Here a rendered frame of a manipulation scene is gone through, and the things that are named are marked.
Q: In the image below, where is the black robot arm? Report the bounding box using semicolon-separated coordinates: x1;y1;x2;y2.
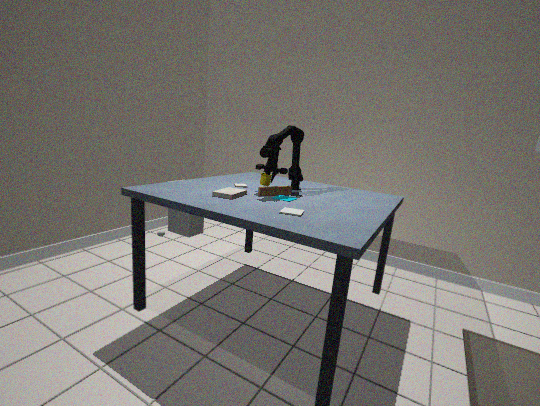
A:
260;125;304;190

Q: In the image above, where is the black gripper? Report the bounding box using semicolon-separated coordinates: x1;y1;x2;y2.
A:
255;157;288;183

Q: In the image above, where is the white flat square tile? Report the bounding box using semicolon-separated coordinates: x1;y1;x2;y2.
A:
280;207;304;217

